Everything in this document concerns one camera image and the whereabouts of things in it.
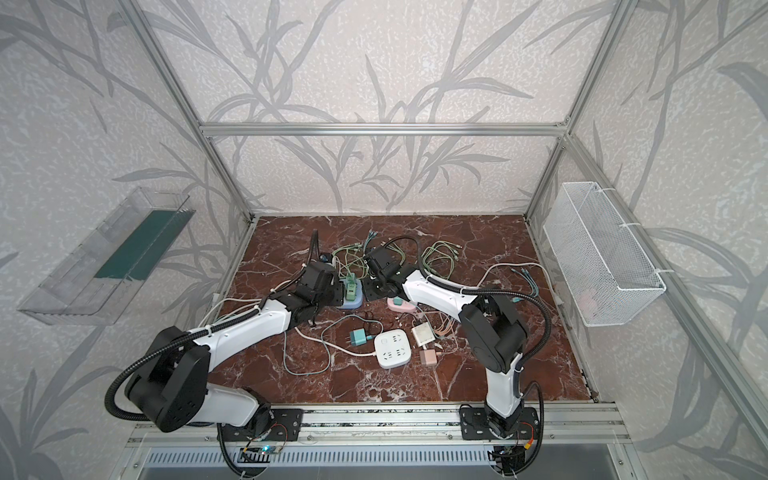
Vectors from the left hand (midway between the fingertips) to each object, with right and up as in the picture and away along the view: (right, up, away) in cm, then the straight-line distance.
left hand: (343, 277), depth 90 cm
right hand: (+8, -1, +1) cm, 8 cm away
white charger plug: (+24, -17, -3) cm, 30 cm away
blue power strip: (+2, -9, +3) cm, 10 cm away
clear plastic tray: (-49, +2, -26) cm, 56 cm away
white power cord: (-2, -19, -3) cm, 20 cm away
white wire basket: (+61, +4, -28) cm, 68 cm away
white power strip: (+16, -20, -6) cm, 26 cm away
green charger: (+3, -3, 0) cm, 4 cm away
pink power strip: (+19, -10, +3) cm, 22 cm away
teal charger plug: (+5, -17, -3) cm, 18 cm away
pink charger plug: (+25, -22, -7) cm, 34 cm away
